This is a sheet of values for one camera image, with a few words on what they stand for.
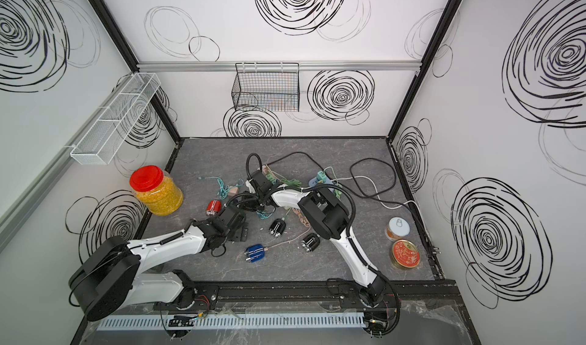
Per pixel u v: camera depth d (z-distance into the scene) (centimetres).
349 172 106
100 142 72
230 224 68
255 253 80
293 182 100
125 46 85
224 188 99
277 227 86
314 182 100
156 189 83
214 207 91
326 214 58
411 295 75
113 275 42
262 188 79
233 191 98
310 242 83
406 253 79
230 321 96
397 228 85
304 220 60
